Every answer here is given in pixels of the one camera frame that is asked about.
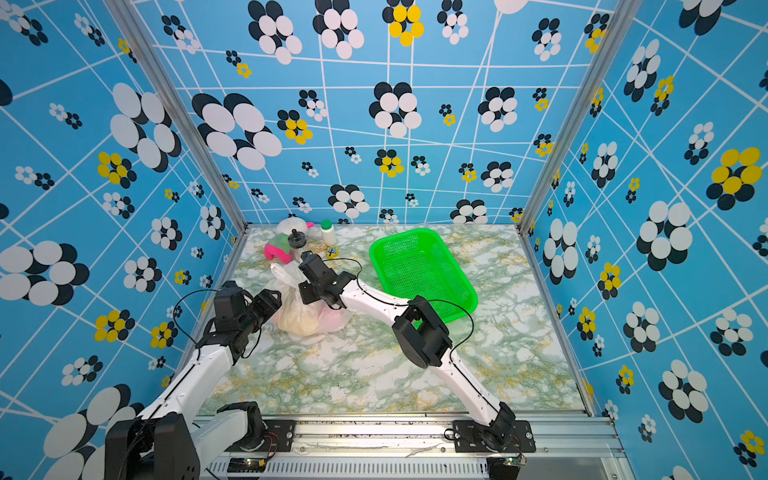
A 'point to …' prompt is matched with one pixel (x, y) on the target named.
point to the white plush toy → (287, 224)
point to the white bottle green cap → (328, 233)
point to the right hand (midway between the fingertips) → (309, 287)
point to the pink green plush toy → (279, 247)
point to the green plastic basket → (418, 263)
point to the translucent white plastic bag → (296, 316)
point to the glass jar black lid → (297, 240)
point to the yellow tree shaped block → (332, 252)
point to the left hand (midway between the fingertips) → (278, 295)
